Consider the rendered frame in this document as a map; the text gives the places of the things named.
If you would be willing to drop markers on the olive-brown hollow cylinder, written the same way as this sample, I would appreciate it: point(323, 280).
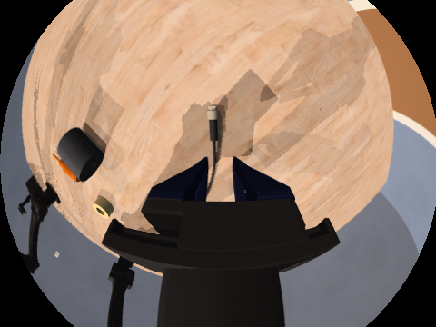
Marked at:
point(102, 203)

